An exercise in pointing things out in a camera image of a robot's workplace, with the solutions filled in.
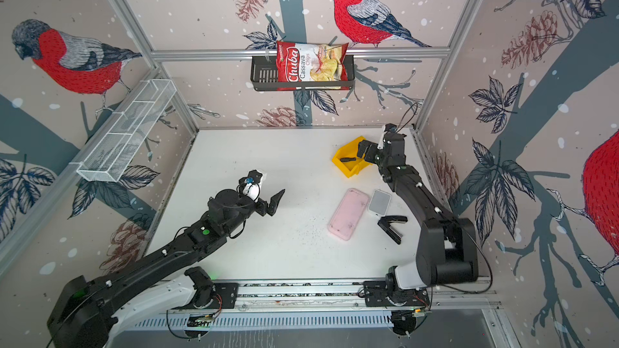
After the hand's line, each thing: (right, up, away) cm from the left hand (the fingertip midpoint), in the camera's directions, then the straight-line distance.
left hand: (270, 183), depth 75 cm
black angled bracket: (+40, -17, +13) cm, 45 cm away
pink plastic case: (+27, -14, +16) cm, 35 cm away
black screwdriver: (+29, +6, +34) cm, 45 cm away
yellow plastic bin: (+30, +3, +24) cm, 38 cm away
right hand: (+34, +11, +13) cm, 38 cm away
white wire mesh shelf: (-49, +11, -1) cm, 50 cm away
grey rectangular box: (+40, -10, +18) cm, 45 cm away
